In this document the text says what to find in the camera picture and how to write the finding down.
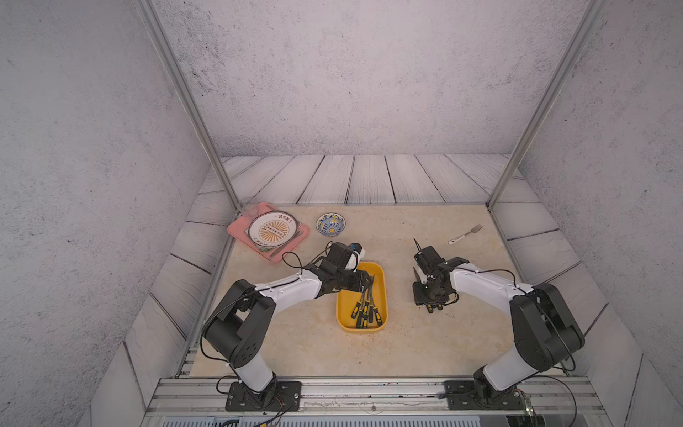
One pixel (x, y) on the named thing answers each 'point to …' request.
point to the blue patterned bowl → (331, 224)
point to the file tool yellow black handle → (357, 308)
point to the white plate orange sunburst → (272, 229)
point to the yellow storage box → (348, 301)
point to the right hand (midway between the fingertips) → (422, 299)
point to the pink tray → (240, 229)
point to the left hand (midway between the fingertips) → (372, 283)
